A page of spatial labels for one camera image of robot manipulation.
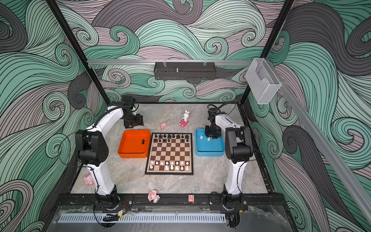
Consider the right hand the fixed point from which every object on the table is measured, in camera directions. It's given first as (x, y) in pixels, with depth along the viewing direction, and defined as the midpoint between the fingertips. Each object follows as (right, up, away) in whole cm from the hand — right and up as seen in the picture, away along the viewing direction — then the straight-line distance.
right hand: (210, 136), depth 98 cm
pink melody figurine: (-35, -27, -25) cm, 51 cm away
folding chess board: (-27, -10, -8) cm, 30 cm away
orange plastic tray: (-54, -6, -3) cm, 55 cm away
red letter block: (-15, -29, -24) cm, 40 cm away
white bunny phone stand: (-18, +9, +9) cm, 22 cm away
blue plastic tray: (-3, -7, -3) cm, 8 cm away
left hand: (-48, +9, -5) cm, 49 cm away
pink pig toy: (-34, +7, +6) cm, 35 cm away
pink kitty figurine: (-71, -21, -20) cm, 77 cm away
